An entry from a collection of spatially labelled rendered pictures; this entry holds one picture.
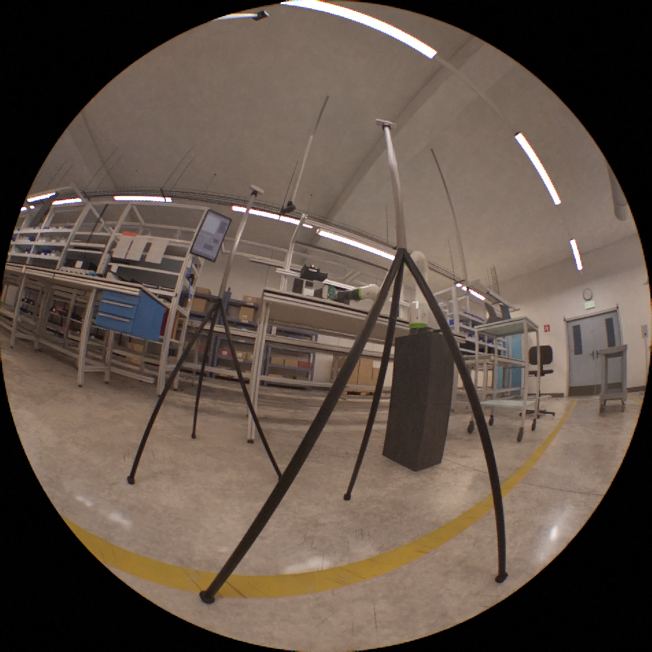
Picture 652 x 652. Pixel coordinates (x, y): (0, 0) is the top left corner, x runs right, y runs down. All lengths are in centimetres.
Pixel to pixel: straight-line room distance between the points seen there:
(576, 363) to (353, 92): 747
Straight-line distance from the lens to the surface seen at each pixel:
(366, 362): 535
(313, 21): 330
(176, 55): 398
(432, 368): 122
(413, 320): 144
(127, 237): 305
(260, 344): 140
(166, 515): 82
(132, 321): 184
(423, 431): 125
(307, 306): 138
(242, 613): 59
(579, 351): 722
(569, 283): 756
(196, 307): 541
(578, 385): 720
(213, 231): 237
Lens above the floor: 54
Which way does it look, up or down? 12 degrees up
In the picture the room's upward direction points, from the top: 6 degrees clockwise
